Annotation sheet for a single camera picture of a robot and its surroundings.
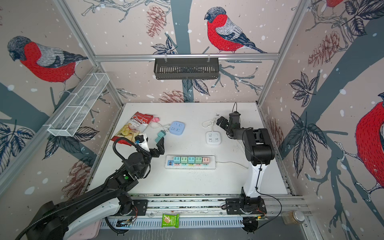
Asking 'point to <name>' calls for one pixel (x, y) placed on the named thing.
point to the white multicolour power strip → (173, 162)
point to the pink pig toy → (156, 119)
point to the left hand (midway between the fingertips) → (155, 138)
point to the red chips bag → (127, 133)
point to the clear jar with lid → (295, 217)
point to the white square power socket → (213, 137)
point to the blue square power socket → (177, 127)
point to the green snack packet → (170, 220)
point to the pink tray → (87, 232)
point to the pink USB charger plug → (205, 160)
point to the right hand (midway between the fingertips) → (222, 123)
